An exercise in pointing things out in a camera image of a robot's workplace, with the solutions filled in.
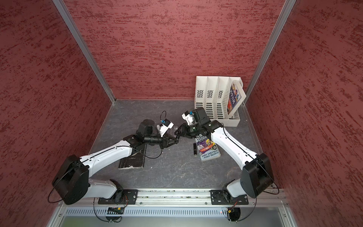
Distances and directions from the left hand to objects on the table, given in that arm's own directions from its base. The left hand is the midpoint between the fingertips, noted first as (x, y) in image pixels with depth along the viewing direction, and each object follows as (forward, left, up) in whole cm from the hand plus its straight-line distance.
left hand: (176, 143), depth 76 cm
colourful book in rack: (+33, -40, +4) cm, 52 cm away
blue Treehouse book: (+3, -19, -15) cm, 25 cm away
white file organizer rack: (+49, -27, -8) cm, 56 cm away
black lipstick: (+4, -12, -17) cm, 21 cm away
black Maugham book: (-5, +26, -16) cm, 31 cm away
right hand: (+2, 0, +2) cm, 3 cm away
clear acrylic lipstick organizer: (+2, +2, +8) cm, 9 cm away
